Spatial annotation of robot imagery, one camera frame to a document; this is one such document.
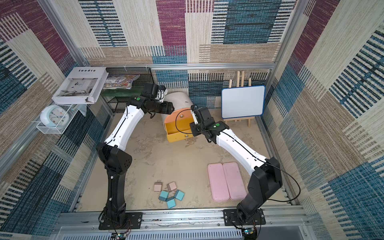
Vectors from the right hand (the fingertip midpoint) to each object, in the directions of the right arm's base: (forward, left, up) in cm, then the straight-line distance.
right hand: (194, 123), depth 83 cm
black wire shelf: (+32, +58, -14) cm, 68 cm away
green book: (+23, +45, +4) cm, 51 cm away
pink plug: (-26, +21, -22) cm, 40 cm away
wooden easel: (+29, -28, +3) cm, 41 cm away
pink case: (-24, -17, -21) cm, 36 cm away
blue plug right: (-31, +9, -21) cm, 39 cm away
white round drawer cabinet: (+18, +9, 0) cm, 21 cm away
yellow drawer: (+3, +10, -10) cm, 14 cm away
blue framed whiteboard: (+23, -33, -6) cm, 41 cm away
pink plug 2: (-26, +13, -22) cm, 37 cm away
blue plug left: (-31, +17, -21) cm, 41 cm away
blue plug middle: (-34, +13, -22) cm, 43 cm away
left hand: (+11, +15, +2) cm, 19 cm away
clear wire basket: (0, +60, +11) cm, 61 cm away
